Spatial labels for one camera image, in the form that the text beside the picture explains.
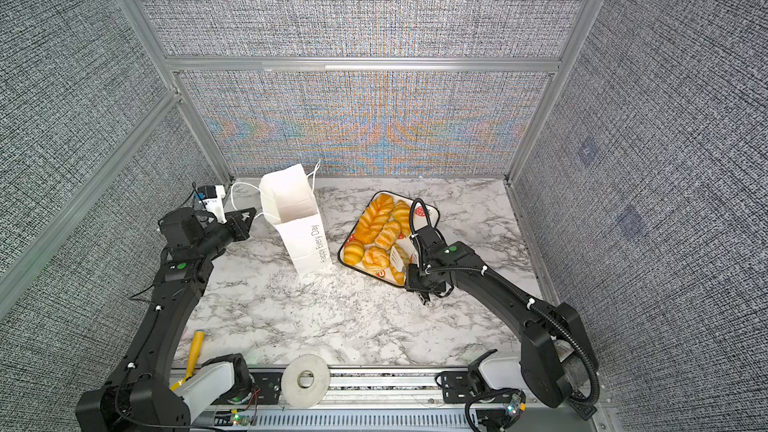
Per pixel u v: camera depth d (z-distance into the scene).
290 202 0.96
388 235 0.98
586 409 0.69
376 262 0.92
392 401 0.73
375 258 0.92
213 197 0.67
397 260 0.87
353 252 0.95
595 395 0.39
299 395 0.72
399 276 0.89
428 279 0.69
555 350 0.41
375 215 1.04
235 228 0.68
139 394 0.39
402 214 1.04
